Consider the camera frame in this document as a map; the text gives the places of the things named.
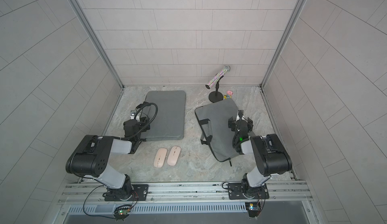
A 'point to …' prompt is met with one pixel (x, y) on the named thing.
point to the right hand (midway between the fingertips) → (240, 115)
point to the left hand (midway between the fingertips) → (142, 116)
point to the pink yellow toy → (228, 95)
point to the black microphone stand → (216, 96)
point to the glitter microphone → (225, 69)
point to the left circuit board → (121, 212)
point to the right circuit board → (253, 208)
